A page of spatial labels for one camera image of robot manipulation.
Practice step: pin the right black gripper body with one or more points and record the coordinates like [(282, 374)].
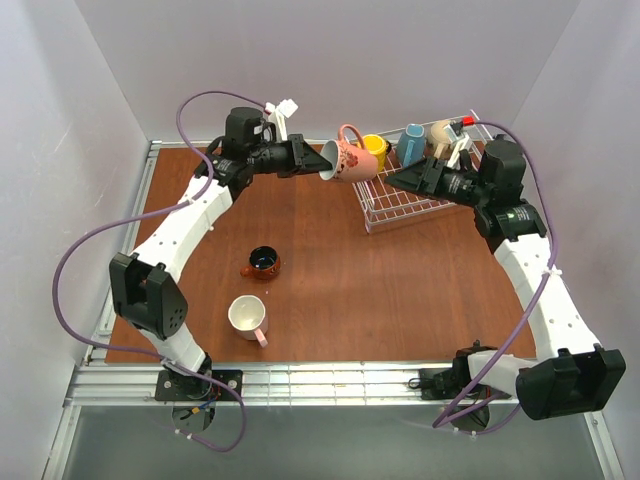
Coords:
[(431, 175)]

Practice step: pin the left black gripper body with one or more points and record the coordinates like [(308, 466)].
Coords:
[(296, 155)]

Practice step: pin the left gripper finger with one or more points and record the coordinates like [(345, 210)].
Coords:
[(302, 151), (312, 166)]

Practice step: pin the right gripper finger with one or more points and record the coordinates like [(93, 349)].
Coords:
[(418, 192), (424, 173)]

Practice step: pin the blue mug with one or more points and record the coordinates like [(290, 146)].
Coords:
[(411, 145)]

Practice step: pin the white mug brown dots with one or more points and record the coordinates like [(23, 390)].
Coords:
[(349, 163)]

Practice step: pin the beige round mug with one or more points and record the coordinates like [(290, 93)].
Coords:
[(441, 138)]

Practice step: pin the yellow textured cup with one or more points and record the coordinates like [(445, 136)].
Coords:
[(378, 147)]

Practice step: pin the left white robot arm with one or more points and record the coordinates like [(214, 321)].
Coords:
[(144, 282)]

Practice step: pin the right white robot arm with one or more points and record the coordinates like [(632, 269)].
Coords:
[(572, 372)]

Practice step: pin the brown black mug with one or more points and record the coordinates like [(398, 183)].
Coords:
[(264, 264)]

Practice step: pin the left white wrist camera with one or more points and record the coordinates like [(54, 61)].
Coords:
[(278, 114)]

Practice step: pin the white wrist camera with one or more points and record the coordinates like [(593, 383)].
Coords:
[(278, 114), (459, 139)]

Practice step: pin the white wire dish rack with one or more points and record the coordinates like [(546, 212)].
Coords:
[(381, 203)]

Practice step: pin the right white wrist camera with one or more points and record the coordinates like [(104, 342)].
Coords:
[(459, 139)]

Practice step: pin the white mug pink handle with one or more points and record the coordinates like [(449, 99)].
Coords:
[(248, 317)]

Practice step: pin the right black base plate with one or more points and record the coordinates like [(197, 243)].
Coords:
[(448, 383)]

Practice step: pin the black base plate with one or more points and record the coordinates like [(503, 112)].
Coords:
[(448, 383), (175, 387)]

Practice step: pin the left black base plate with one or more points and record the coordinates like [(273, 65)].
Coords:
[(175, 387)]

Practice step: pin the aluminium frame rail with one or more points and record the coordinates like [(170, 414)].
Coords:
[(260, 384)]

